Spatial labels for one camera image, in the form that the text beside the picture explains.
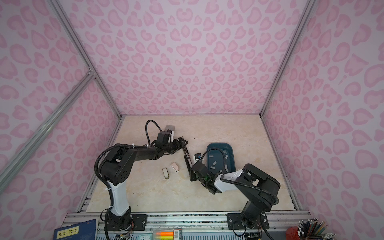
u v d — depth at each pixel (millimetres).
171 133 944
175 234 690
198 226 720
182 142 912
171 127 1097
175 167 896
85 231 706
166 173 874
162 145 803
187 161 929
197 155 801
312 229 617
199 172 682
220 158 955
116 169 523
